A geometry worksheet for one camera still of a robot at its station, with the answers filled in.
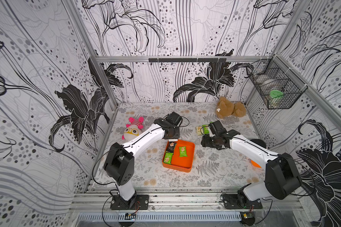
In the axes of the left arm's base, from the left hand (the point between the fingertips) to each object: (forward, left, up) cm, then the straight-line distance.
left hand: (174, 137), depth 86 cm
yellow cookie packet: (+13, -17, -9) cm, 24 cm away
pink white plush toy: (+7, +28, -4) cm, 29 cm away
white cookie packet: (-6, +1, +6) cm, 8 cm away
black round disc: (0, -54, -3) cm, 54 cm away
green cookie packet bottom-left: (-10, +4, -8) cm, 14 cm away
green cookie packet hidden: (-5, -5, -10) cm, 12 cm away
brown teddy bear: (+27, -37, -2) cm, 46 cm away
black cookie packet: (-1, +2, -8) cm, 9 cm away
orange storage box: (-13, -6, -9) cm, 17 cm away
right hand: (0, -21, -4) cm, 21 cm away
